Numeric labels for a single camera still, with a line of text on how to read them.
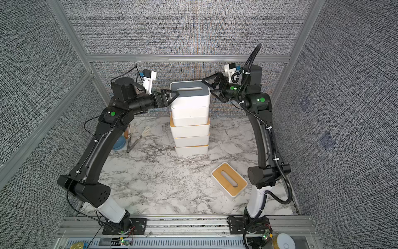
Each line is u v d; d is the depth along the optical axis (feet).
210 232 2.44
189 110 2.30
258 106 1.60
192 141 2.82
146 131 3.59
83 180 1.37
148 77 1.84
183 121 2.49
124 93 1.55
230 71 1.99
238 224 2.41
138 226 2.41
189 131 2.68
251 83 1.65
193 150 3.04
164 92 1.81
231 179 2.83
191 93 2.10
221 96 1.99
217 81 1.85
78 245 2.14
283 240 2.19
